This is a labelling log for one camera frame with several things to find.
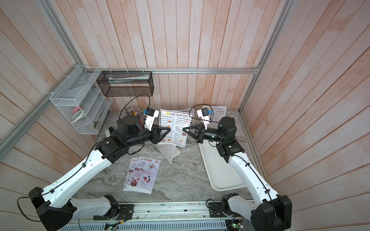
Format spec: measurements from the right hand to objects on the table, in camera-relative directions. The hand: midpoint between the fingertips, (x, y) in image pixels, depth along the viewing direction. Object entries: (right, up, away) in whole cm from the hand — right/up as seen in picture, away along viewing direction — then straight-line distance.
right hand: (183, 130), depth 65 cm
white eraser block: (-54, -4, +36) cm, 66 cm away
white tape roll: (-62, +7, +16) cm, 64 cm away
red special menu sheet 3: (-24, -28, +21) cm, 42 cm away
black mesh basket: (-42, +33, +40) cm, 67 cm away
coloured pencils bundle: (-37, +12, +31) cm, 50 cm away
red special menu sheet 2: (-31, -34, +17) cm, 49 cm away
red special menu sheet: (-33, -28, +21) cm, 48 cm away
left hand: (-8, 0, +1) cm, 8 cm away
